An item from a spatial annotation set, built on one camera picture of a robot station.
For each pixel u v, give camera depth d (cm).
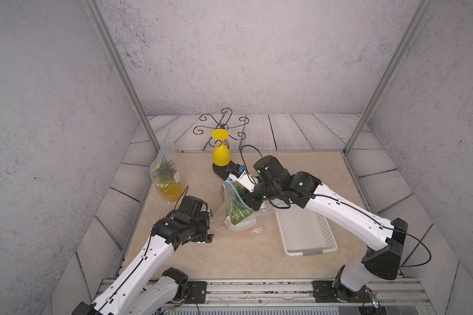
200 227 64
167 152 120
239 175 58
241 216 63
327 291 73
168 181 90
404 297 72
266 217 67
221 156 90
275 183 51
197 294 73
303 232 89
